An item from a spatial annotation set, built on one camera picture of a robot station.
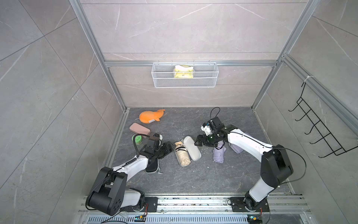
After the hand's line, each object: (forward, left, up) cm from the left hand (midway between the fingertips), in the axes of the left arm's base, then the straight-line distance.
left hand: (174, 145), depth 88 cm
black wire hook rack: (-4, -73, +24) cm, 77 cm away
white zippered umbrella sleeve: (-2, -12, -4) cm, 13 cm away
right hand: (-1, -17, +3) cm, 17 cm away
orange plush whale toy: (+27, +21, -2) cm, 35 cm away
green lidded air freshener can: (+7, +25, -3) cm, 26 cm away
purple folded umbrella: (-3, -29, -6) cm, 30 cm away
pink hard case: (+19, +27, -7) cm, 33 cm away
